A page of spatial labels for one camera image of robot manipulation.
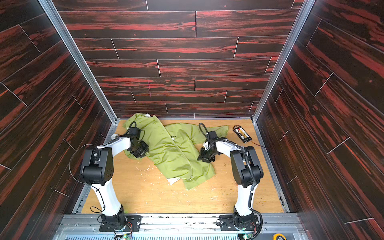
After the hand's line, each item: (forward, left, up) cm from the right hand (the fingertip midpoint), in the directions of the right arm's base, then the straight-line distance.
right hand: (202, 159), depth 97 cm
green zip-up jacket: (+6, +18, +3) cm, 20 cm away
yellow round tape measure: (-41, -34, 0) cm, 53 cm away
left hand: (+5, +36, +1) cm, 36 cm away
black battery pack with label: (+21, -29, +1) cm, 36 cm away
